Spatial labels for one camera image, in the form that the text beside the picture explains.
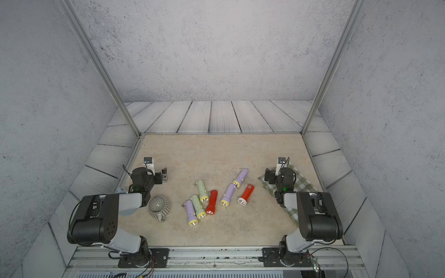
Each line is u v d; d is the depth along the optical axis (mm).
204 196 888
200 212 827
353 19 728
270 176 847
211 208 847
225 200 866
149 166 816
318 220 445
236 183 934
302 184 936
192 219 817
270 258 712
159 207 871
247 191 919
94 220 468
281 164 805
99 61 865
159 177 848
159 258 728
